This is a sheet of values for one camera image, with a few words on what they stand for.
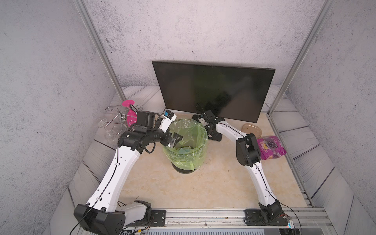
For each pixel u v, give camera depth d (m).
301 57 0.87
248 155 0.64
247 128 1.11
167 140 0.61
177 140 0.65
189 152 0.68
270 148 0.93
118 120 0.80
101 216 0.36
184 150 0.88
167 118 0.61
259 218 0.72
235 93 0.94
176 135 0.62
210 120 0.86
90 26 0.76
